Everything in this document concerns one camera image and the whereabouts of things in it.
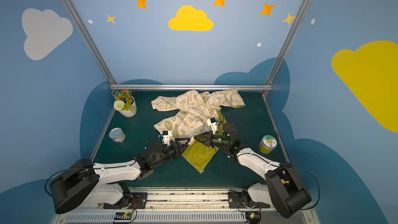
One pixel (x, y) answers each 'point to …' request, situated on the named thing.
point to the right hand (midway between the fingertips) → (195, 137)
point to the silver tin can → (117, 134)
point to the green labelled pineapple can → (268, 143)
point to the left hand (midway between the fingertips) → (190, 140)
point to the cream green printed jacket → (194, 109)
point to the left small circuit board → (123, 216)
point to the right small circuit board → (253, 218)
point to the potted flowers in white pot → (125, 102)
